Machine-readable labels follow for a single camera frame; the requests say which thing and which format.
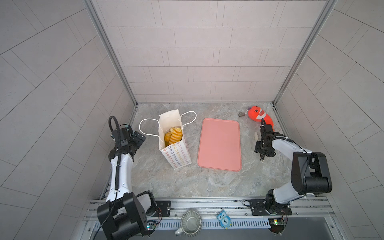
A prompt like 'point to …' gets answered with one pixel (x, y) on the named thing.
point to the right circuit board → (277, 225)
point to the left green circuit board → (151, 227)
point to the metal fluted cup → (191, 223)
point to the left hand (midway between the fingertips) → (142, 137)
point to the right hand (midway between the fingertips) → (259, 149)
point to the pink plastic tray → (219, 146)
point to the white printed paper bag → (176, 152)
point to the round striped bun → (168, 136)
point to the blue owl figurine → (225, 220)
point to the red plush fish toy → (257, 114)
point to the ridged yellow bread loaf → (176, 135)
